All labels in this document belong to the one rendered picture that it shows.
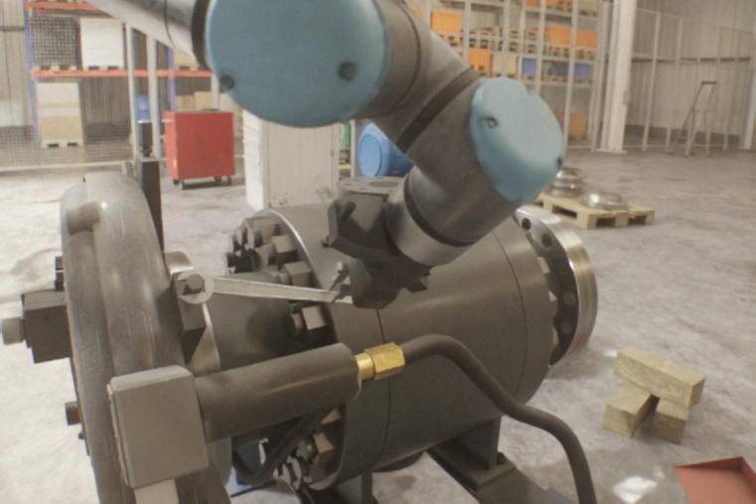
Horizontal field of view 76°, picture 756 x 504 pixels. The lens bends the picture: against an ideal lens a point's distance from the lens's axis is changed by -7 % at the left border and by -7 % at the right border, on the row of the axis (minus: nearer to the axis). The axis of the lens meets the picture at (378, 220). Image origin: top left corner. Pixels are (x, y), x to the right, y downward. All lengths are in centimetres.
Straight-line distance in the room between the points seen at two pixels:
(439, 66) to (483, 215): 12
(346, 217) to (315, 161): 436
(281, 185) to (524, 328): 386
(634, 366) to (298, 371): 166
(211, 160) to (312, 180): 181
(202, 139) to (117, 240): 553
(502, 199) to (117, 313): 48
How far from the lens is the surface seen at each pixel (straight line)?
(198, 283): 62
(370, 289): 57
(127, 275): 72
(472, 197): 41
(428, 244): 46
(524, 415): 92
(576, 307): 134
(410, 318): 92
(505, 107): 40
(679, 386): 208
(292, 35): 28
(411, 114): 40
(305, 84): 27
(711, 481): 198
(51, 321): 92
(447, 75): 41
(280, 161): 473
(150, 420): 59
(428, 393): 97
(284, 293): 65
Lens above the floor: 112
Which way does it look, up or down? 14 degrees down
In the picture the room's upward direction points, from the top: 1 degrees clockwise
